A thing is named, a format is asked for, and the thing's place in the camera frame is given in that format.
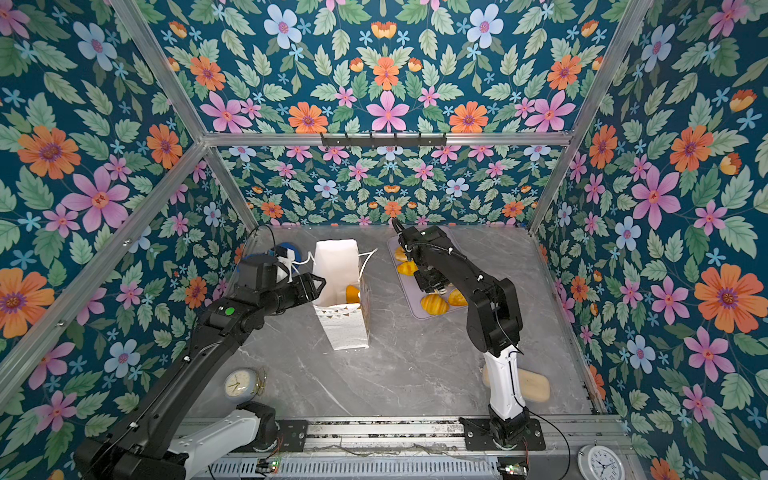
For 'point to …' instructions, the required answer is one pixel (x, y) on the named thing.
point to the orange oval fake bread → (351, 294)
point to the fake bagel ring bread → (400, 254)
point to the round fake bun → (455, 298)
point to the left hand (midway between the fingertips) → (322, 277)
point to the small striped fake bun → (434, 304)
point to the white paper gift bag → (336, 265)
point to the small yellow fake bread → (407, 268)
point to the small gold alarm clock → (242, 384)
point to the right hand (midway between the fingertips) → (439, 284)
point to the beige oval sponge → (535, 387)
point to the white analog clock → (600, 462)
